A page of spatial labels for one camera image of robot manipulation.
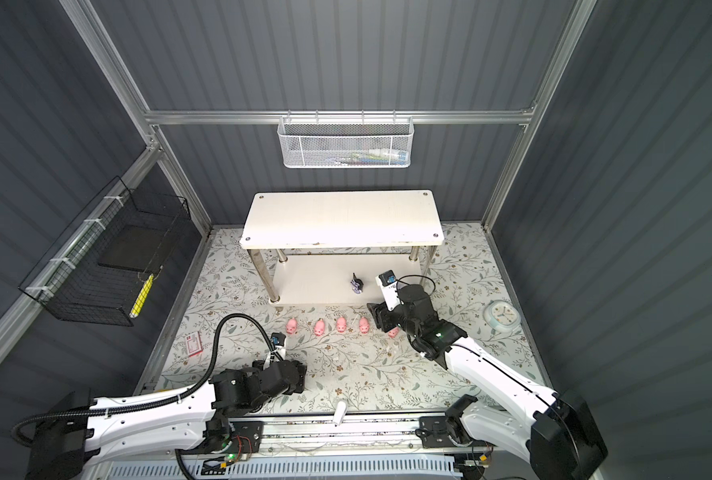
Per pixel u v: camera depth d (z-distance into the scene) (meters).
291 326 0.91
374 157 0.92
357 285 0.90
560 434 0.39
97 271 0.71
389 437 0.74
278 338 0.73
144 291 0.69
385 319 0.71
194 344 0.89
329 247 1.12
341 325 0.91
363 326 0.91
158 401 0.49
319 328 0.91
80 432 0.42
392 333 0.91
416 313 0.60
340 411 0.75
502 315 0.92
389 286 0.69
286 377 0.61
